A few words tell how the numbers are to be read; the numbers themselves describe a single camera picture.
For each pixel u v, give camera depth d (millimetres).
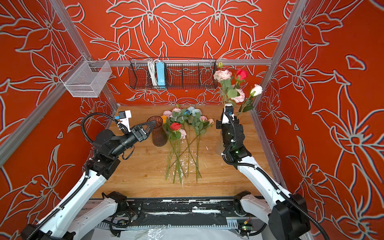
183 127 1054
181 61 922
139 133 553
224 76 717
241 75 634
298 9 709
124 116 579
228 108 585
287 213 387
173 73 994
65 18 731
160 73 895
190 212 727
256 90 670
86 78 922
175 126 971
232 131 531
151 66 875
